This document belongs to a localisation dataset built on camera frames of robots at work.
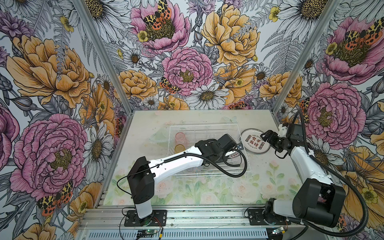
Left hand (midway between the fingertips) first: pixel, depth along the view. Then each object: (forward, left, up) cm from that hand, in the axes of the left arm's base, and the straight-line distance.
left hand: (217, 149), depth 79 cm
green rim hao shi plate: (-8, -5, +9) cm, 13 cm away
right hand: (+6, -28, -3) cm, 29 cm away
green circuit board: (-33, +34, -18) cm, 51 cm away
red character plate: (+14, -28, -16) cm, 35 cm away
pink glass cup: (+14, +21, -10) cm, 27 cm away
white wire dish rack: (+20, +11, -13) cm, 27 cm away
